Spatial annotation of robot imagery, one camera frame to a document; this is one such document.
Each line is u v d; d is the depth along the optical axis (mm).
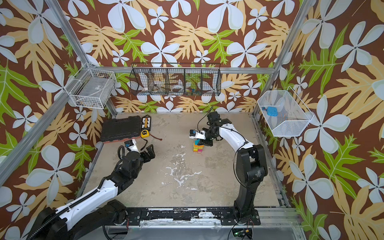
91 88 858
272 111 858
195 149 951
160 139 1045
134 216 740
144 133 1045
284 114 839
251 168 494
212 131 693
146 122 1124
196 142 883
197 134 783
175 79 980
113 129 1049
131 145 704
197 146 908
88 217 489
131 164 607
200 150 951
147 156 733
